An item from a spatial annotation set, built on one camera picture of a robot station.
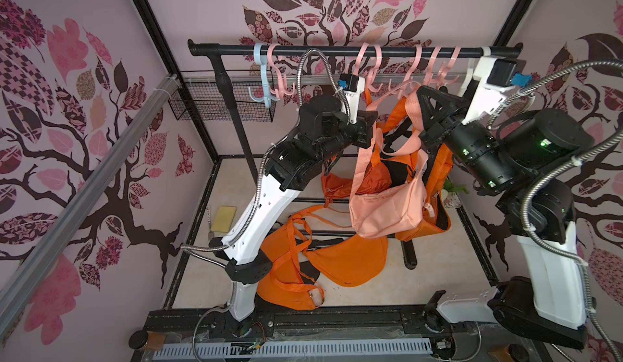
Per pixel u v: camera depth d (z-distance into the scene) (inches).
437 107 16.0
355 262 32.7
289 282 31.9
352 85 17.3
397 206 21.9
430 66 18.4
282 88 21.0
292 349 27.5
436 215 32.1
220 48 18.4
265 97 21.6
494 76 12.3
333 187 32.2
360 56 18.1
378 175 26.6
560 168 10.6
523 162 11.6
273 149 17.4
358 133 18.9
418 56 17.9
